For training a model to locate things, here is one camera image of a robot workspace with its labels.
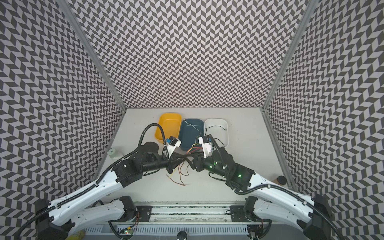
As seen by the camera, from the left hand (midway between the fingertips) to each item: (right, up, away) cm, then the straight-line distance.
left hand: (185, 158), depth 67 cm
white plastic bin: (+20, +11, +41) cm, 47 cm away
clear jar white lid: (-41, -2, +16) cm, 44 cm away
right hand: (+1, +2, -1) cm, 2 cm away
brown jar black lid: (+48, -13, +9) cm, 50 cm away
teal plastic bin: (0, +10, +41) cm, 42 cm away
